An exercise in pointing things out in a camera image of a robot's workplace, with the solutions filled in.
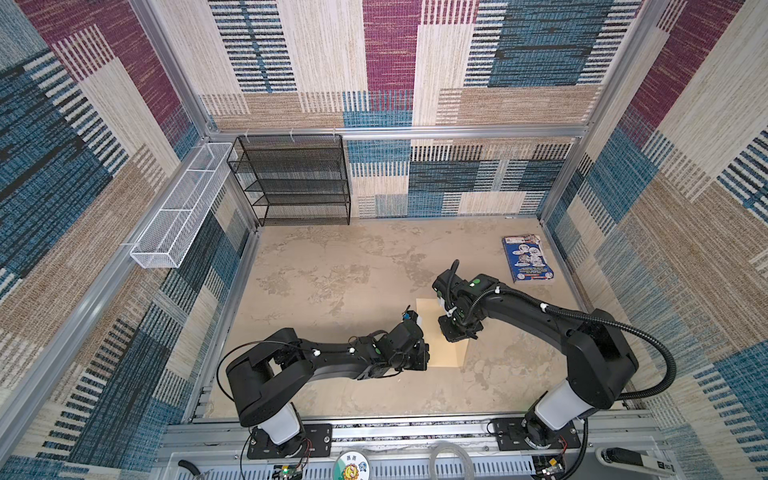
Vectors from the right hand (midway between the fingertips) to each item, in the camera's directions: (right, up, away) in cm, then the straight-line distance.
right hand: (456, 340), depth 83 cm
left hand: (-6, -4, -1) cm, 7 cm away
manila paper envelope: (-3, -5, +4) cm, 7 cm away
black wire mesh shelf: (-52, +50, +25) cm, 77 cm away
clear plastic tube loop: (-4, -23, -9) cm, 25 cm away
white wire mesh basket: (-70, +28, -12) cm, 76 cm away
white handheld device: (+32, -21, -17) cm, 42 cm away
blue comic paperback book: (+29, +22, +22) cm, 43 cm away
